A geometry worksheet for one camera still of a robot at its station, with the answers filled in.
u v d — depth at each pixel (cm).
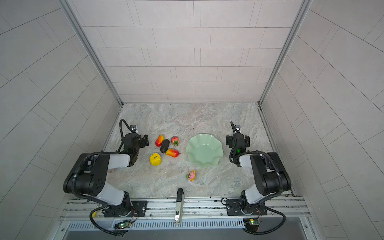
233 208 71
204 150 91
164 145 91
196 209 72
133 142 72
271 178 44
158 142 91
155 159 82
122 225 65
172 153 87
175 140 91
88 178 44
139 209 71
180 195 71
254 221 69
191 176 78
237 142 71
